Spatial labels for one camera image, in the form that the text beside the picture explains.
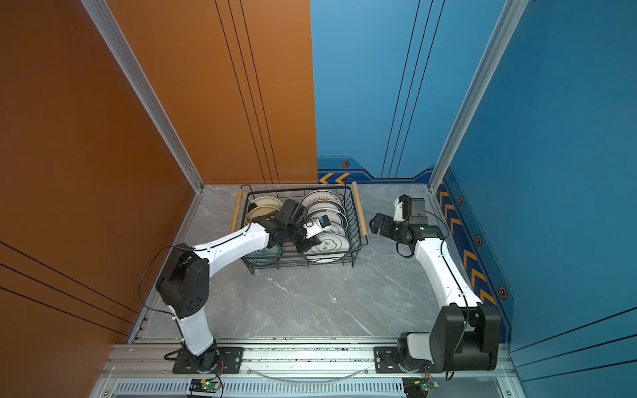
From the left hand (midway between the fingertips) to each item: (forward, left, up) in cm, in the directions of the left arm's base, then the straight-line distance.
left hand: (319, 237), depth 89 cm
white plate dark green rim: (+8, -7, 0) cm, 10 cm away
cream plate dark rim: (+16, +21, +1) cm, 26 cm away
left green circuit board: (-43, +32, -13) cm, 55 cm away
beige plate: (+11, +23, +2) cm, 26 cm away
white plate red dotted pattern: (+19, -1, +2) cm, 19 cm away
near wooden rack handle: (+6, -14, +8) cm, 18 cm away
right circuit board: (-43, -29, -11) cm, 53 cm away
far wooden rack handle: (+5, +30, +7) cm, 31 cm away
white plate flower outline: (-2, -5, -4) cm, 6 cm away
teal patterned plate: (-4, +19, -6) cm, 20 cm away
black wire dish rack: (-2, +11, -11) cm, 16 cm away
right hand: (+1, -21, +6) cm, 22 cm away
